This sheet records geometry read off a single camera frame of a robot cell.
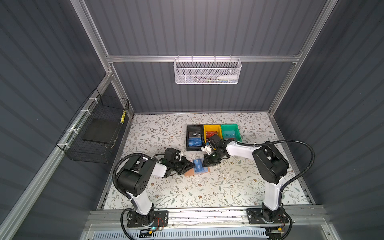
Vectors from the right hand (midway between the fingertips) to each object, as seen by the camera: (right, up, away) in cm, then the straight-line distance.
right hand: (204, 165), depth 91 cm
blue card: (-3, -1, -1) cm, 4 cm away
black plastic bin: (-6, +21, +15) cm, 27 cm away
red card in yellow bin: (+5, +19, +18) cm, 26 cm away
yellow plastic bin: (+8, +23, +25) cm, 35 cm away
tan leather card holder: (-8, -4, -2) cm, 9 cm away
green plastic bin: (+20, +23, +12) cm, 33 cm away
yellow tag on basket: (-47, +30, -7) cm, 56 cm away
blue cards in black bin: (-6, +13, +9) cm, 17 cm away
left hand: (-5, 0, -2) cm, 5 cm away
